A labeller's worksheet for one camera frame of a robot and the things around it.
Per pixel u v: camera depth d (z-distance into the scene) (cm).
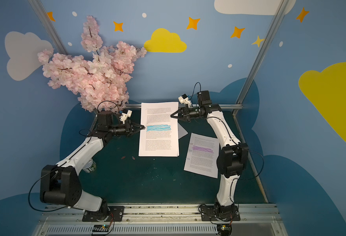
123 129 72
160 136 76
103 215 67
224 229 73
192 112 72
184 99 76
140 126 78
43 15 71
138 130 78
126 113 77
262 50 85
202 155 98
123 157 96
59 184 43
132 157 96
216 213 67
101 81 63
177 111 76
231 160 50
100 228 73
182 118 73
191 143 103
